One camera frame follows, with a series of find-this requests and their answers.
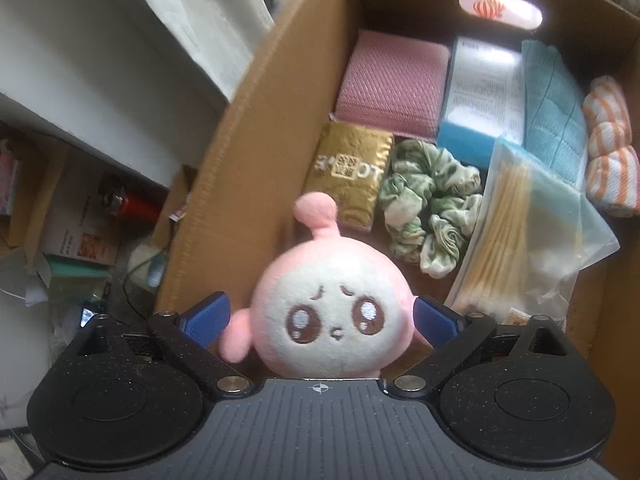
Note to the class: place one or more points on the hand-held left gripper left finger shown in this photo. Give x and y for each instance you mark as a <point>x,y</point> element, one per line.
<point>205,320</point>

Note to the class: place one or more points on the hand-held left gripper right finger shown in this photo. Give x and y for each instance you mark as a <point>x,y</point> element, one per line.
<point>437,321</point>

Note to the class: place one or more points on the pink plush toy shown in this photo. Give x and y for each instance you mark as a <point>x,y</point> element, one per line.
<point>325,310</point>

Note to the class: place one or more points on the clear bag of cotton swabs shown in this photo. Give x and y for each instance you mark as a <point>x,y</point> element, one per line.
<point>505,220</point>

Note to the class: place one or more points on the green patterned scrunchie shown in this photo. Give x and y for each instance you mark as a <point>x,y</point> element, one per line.
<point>430,195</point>

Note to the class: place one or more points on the cardboard box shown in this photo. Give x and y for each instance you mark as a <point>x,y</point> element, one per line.
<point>240,160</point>

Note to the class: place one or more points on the gold tissue pack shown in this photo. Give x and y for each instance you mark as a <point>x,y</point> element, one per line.
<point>350,170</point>

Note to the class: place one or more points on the orange striped white socks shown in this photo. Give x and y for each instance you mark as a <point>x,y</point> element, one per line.
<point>610,170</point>

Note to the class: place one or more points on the blue and white wipes pack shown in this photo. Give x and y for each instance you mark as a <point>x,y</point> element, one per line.
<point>480,95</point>

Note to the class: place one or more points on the light blue cloth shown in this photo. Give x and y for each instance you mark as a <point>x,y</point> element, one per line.
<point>550,120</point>

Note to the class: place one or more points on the red lighter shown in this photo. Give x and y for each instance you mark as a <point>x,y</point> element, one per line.
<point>140,206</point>

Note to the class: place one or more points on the green flat box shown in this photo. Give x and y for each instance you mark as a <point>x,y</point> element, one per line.
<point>75,272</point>

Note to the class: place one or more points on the printed cardboard carton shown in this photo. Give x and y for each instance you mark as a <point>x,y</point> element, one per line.
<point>80,230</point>

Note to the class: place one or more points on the white shelf board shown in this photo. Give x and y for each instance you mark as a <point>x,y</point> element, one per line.
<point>75,60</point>

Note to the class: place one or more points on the white fabric sheet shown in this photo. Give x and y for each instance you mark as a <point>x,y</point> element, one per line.
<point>200,20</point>

